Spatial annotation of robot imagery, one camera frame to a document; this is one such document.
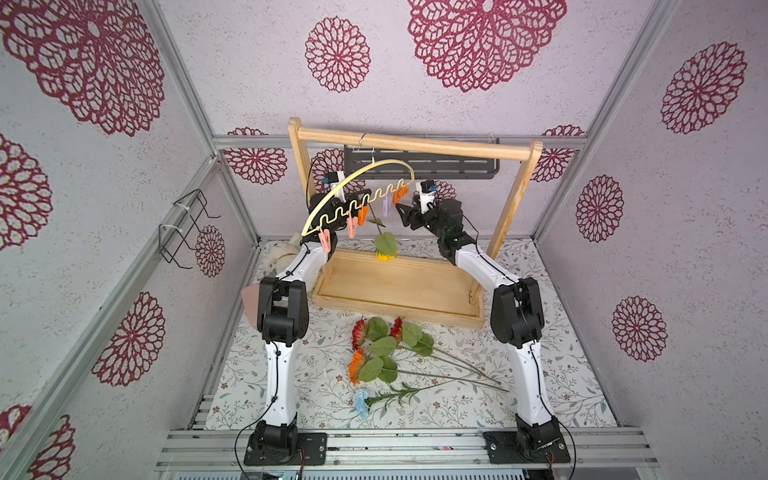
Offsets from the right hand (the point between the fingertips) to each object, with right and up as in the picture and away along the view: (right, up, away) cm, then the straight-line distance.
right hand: (405, 194), depth 92 cm
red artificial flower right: (+2, -43, -2) cm, 44 cm away
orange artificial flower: (-12, -50, -11) cm, 53 cm away
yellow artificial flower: (-6, -14, +10) cm, 18 cm away
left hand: (-11, +2, 0) cm, 11 cm away
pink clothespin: (-15, -12, -15) cm, 24 cm away
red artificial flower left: (-9, -42, 0) cm, 43 cm away
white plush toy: (-45, -18, +15) cm, 51 cm away
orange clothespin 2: (-2, 0, -2) cm, 3 cm away
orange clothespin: (-12, -8, -12) cm, 19 cm away
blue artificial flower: (-12, -57, -14) cm, 60 cm away
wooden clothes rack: (+3, -30, +15) cm, 33 cm away
